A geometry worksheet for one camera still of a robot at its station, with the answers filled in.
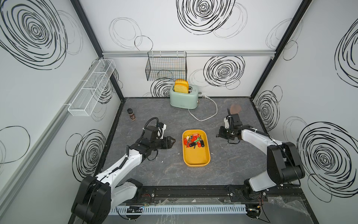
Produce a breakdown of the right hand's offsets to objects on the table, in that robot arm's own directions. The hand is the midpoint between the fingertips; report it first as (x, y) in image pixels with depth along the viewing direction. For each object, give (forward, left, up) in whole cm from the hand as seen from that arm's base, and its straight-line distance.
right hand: (219, 133), depth 92 cm
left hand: (-9, +31, +6) cm, 33 cm away
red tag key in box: (-6, +14, -5) cm, 16 cm away
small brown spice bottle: (+13, +62, +3) cm, 64 cm away
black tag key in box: (-5, +11, -5) cm, 13 cm away
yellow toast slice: (+29, +26, +16) cm, 43 cm away
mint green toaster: (+29, +24, +1) cm, 37 cm away
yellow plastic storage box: (-14, +14, -5) cm, 21 cm away
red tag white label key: (-2, +18, -3) cm, 18 cm away
